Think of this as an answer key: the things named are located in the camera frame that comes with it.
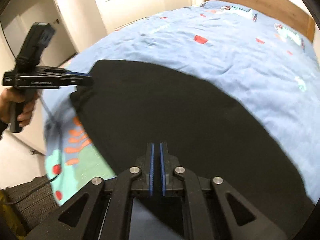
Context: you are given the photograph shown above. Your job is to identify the black pants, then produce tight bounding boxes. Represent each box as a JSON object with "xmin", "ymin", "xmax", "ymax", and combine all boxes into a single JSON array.
[{"xmin": 70, "ymin": 60, "xmax": 314, "ymax": 238}]

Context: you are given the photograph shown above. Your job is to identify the person's left hand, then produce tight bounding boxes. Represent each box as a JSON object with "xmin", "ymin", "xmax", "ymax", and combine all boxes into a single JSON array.
[{"xmin": 1, "ymin": 88, "xmax": 39, "ymax": 127}]

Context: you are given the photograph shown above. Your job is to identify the white sliding wardrobe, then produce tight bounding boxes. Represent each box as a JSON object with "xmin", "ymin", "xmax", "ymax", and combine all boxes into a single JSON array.
[{"xmin": 48, "ymin": 0, "xmax": 205, "ymax": 34}]

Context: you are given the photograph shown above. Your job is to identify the wooden headboard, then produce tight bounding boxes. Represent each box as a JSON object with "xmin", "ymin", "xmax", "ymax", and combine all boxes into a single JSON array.
[{"xmin": 205, "ymin": 0, "xmax": 316, "ymax": 42}]

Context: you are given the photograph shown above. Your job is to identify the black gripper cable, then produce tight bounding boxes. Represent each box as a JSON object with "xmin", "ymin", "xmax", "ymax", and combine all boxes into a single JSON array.
[{"xmin": 4, "ymin": 94, "xmax": 61, "ymax": 205}]

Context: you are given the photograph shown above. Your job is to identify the blue patterned bed cover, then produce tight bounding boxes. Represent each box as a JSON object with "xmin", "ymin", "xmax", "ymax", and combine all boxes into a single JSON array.
[{"xmin": 43, "ymin": 1, "xmax": 319, "ymax": 205}]

